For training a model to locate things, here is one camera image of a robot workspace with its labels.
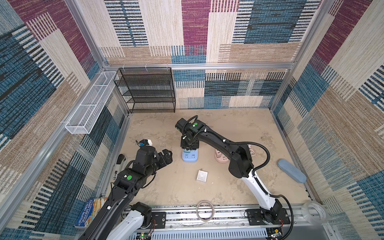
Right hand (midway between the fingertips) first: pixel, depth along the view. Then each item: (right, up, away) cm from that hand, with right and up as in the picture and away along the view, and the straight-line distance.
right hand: (189, 148), depth 91 cm
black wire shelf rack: (-31, +40, +20) cm, 54 cm away
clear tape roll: (+58, -31, -16) cm, 68 cm away
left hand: (-10, -1, -16) cm, 19 cm away
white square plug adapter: (+7, -14, -6) cm, 17 cm away
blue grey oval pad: (+58, -12, -5) cm, 60 cm away
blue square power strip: (+1, -5, +2) cm, 5 cm away
